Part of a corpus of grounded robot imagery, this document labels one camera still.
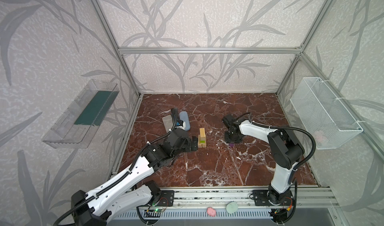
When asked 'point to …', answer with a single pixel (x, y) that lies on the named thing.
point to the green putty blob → (232, 207)
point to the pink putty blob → (211, 212)
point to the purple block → (231, 144)
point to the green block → (203, 141)
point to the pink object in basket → (319, 137)
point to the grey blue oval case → (183, 116)
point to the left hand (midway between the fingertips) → (193, 136)
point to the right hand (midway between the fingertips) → (229, 136)
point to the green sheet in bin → (96, 110)
